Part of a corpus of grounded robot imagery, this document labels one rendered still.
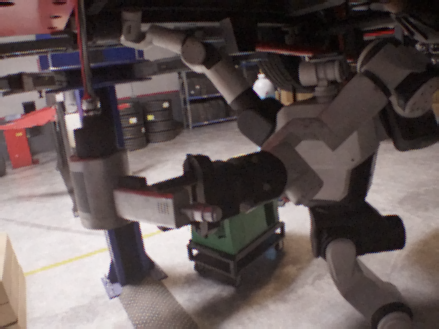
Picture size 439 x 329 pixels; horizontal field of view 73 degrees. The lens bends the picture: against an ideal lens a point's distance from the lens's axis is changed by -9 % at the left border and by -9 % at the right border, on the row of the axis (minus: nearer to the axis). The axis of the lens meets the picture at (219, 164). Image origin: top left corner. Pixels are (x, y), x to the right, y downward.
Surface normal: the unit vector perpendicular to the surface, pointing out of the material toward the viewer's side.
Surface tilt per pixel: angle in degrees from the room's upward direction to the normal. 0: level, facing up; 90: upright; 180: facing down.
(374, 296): 90
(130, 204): 88
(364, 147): 84
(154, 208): 88
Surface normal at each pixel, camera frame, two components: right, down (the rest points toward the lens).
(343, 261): -0.10, 0.26
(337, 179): -0.54, 0.29
